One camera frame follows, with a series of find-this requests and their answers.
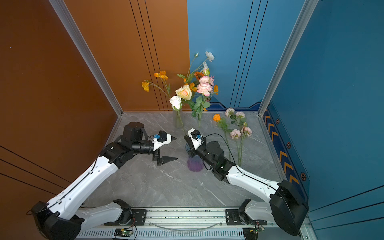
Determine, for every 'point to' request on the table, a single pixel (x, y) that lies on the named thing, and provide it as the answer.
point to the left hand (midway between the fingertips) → (175, 145)
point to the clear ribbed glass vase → (178, 115)
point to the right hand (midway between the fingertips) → (184, 136)
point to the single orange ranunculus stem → (222, 124)
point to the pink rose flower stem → (239, 133)
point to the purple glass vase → (195, 164)
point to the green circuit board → (122, 232)
